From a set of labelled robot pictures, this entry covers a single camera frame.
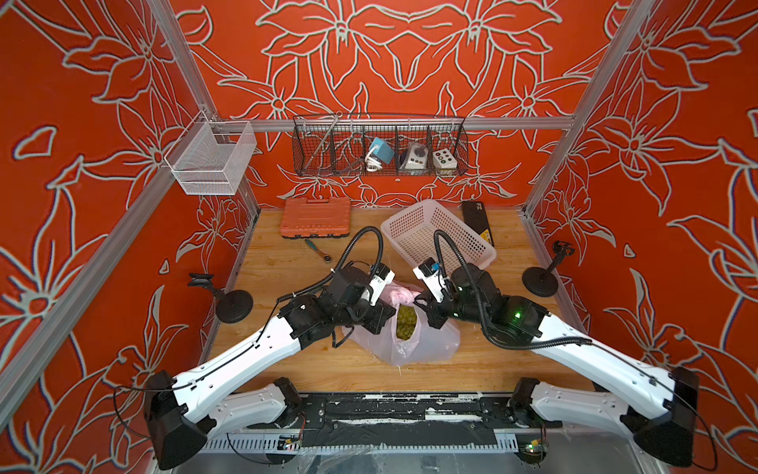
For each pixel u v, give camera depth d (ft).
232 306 3.01
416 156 2.98
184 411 1.26
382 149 2.76
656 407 1.27
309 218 3.66
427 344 2.34
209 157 3.01
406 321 2.33
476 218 3.82
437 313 2.00
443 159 3.11
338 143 3.24
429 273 1.96
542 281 3.20
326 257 3.39
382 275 2.04
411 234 3.72
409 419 2.39
